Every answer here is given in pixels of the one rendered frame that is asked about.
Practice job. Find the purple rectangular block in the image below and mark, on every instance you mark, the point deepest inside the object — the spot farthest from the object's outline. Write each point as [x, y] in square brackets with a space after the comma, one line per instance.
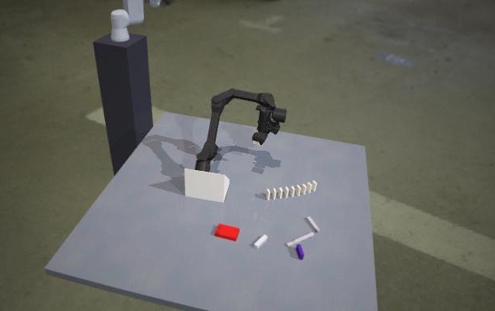
[299, 252]

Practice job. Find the red rectangular block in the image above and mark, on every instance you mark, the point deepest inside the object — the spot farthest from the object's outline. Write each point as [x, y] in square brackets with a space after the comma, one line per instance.
[227, 232]

